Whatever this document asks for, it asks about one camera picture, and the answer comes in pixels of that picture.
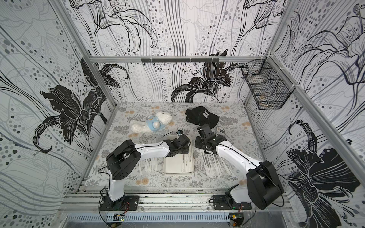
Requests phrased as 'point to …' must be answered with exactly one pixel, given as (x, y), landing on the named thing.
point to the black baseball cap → (199, 115)
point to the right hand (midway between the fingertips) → (199, 141)
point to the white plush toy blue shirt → (154, 122)
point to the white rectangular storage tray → (180, 163)
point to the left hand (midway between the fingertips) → (185, 149)
